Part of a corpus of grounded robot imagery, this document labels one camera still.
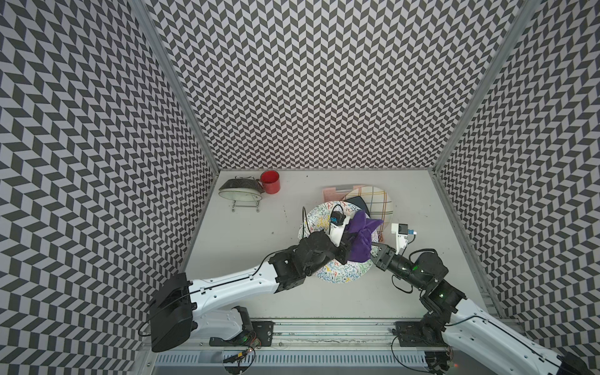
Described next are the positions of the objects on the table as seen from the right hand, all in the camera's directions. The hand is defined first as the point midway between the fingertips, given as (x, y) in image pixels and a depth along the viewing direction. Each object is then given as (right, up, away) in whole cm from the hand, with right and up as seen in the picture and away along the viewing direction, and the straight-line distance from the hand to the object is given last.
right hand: (359, 248), depth 70 cm
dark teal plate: (+5, +13, +28) cm, 32 cm away
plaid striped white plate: (+13, +12, +25) cm, 31 cm away
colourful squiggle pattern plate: (-13, +9, +4) cm, 16 cm away
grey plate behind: (-43, +21, +26) cm, 55 cm away
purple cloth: (0, +7, -2) cm, 7 cm away
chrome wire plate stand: (-44, +11, +34) cm, 57 cm away
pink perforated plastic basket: (-3, +16, +32) cm, 36 cm away
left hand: (-2, +4, +1) cm, 5 cm away
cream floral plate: (-45, +16, +29) cm, 56 cm away
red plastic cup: (-33, +22, +34) cm, 52 cm away
